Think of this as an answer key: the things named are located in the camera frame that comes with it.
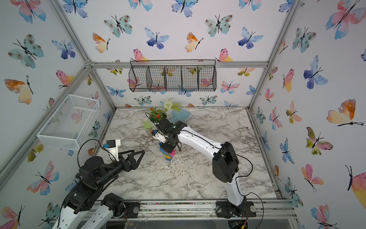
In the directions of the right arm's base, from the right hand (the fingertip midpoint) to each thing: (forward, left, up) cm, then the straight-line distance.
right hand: (167, 146), depth 82 cm
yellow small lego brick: (-3, +1, -9) cm, 9 cm away
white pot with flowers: (+23, +11, +2) cm, 26 cm away
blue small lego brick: (-2, +1, -13) cm, 13 cm away
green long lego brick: (-2, +2, -5) cm, 6 cm away
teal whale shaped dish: (+36, -4, -13) cm, 39 cm away
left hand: (-10, +10, +12) cm, 19 cm away
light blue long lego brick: (-1, +3, -3) cm, 5 cm away
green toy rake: (+23, +20, -13) cm, 33 cm away
